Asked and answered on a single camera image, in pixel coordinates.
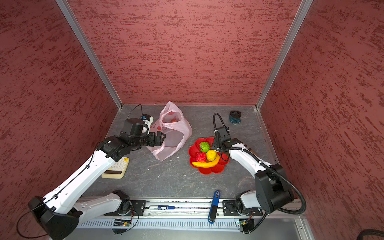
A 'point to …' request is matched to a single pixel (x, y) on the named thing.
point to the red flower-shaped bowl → (195, 149)
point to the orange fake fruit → (174, 121)
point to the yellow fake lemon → (211, 155)
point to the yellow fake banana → (207, 164)
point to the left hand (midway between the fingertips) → (157, 138)
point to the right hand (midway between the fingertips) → (216, 147)
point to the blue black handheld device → (212, 212)
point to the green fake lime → (204, 146)
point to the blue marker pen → (160, 207)
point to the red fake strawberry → (201, 157)
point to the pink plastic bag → (173, 124)
